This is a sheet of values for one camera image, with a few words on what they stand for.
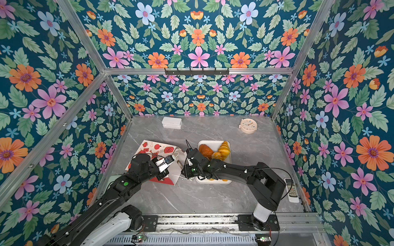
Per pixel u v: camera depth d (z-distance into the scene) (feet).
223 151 3.13
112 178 2.89
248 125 3.65
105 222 1.85
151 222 2.42
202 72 3.01
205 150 3.06
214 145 3.35
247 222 2.39
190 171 2.39
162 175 2.22
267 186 1.48
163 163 2.07
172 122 3.61
